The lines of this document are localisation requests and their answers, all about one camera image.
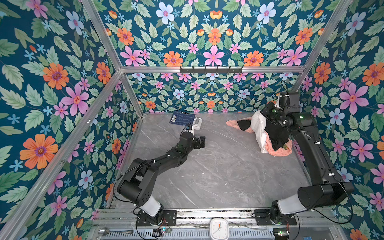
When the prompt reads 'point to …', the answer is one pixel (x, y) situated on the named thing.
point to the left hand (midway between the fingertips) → (201, 133)
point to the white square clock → (219, 229)
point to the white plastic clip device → (197, 123)
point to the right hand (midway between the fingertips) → (263, 107)
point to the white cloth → (258, 124)
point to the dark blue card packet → (181, 118)
